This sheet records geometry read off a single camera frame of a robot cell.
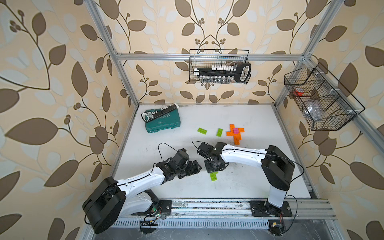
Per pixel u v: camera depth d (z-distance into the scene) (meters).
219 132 1.03
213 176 0.84
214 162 0.62
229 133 1.02
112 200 0.41
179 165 0.66
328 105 0.72
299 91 0.81
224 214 0.74
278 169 0.46
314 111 0.70
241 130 1.05
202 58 0.91
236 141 0.99
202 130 1.05
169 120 1.07
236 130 1.02
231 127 1.05
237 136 1.01
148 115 1.05
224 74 0.85
